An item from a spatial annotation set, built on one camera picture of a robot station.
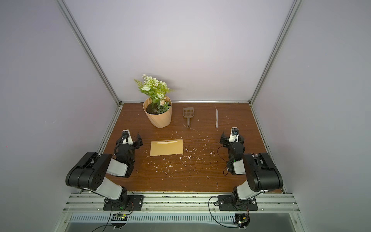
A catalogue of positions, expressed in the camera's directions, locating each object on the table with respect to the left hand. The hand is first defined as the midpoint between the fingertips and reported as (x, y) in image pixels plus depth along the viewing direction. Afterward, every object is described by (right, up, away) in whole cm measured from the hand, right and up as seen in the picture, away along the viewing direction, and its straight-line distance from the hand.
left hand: (131, 133), depth 89 cm
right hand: (+65, +3, -1) cm, 65 cm away
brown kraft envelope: (+21, -10, +6) cm, 24 cm away
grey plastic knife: (+58, +11, +22) cm, 63 cm away
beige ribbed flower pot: (+16, +14, +6) cm, 22 cm away
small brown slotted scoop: (+36, +14, +24) cm, 45 cm away
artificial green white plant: (+16, +27, -2) cm, 32 cm away
